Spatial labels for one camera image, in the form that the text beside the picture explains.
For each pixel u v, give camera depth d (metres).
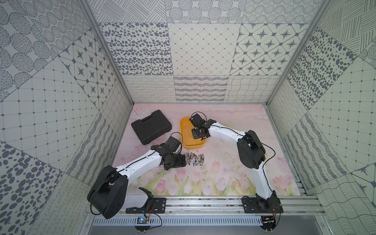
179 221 0.70
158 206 0.74
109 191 0.41
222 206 0.76
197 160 0.90
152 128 1.01
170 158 0.65
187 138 1.01
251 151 0.54
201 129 0.72
